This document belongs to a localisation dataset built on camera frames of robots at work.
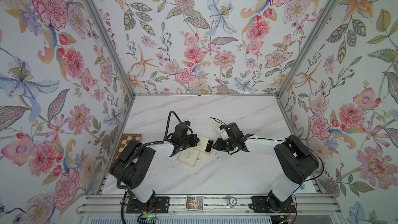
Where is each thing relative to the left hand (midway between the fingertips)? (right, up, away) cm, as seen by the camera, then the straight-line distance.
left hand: (202, 139), depth 91 cm
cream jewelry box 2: (+9, +6, -2) cm, 11 cm away
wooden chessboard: (-46, -1, +2) cm, 46 cm away
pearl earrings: (+9, -10, -1) cm, 14 cm away
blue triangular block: (+50, -21, -13) cm, 56 cm away
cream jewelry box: (+2, -3, 0) cm, 4 cm away
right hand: (+6, -3, +1) cm, 7 cm away
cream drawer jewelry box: (-8, -9, -5) cm, 13 cm away
